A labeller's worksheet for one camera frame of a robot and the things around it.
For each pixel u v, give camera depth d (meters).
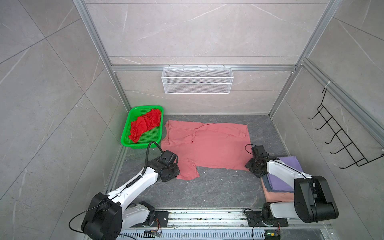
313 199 0.42
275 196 0.78
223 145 1.01
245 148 0.78
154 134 1.07
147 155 0.61
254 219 0.73
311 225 0.71
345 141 0.65
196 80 1.01
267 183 0.80
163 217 0.73
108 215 0.40
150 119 1.11
